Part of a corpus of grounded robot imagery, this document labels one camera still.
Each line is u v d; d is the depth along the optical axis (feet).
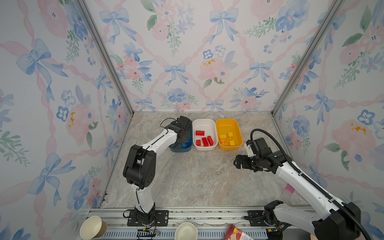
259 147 2.02
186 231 2.34
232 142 3.28
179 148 3.28
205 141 3.30
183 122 2.43
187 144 3.23
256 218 2.39
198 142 3.30
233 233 2.21
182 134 2.26
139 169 1.70
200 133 3.46
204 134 3.50
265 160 1.86
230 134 3.42
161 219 2.42
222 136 3.38
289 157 1.77
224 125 3.71
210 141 3.30
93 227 2.32
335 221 1.23
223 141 3.21
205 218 2.48
